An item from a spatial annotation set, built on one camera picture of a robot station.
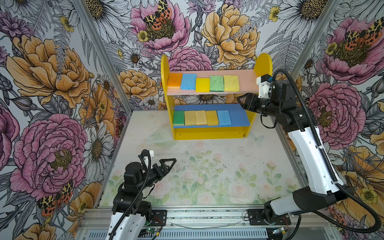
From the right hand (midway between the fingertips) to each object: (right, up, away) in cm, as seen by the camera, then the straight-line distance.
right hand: (241, 104), depth 66 cm
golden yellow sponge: (-10, -4, +31) cm, 33 cm away
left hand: (-31, -30, +6) cm, 43 cm away
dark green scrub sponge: (-31, -5, +29) cm, 43 cm away
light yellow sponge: (-17, -4, +31) cm, 35 cm away
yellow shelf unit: (-11, +7, +57) cm, 58 cm away
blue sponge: (-2, -4, +31) cm, 31 cm away
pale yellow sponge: (-24, -5, +31) cm, 39 cm away
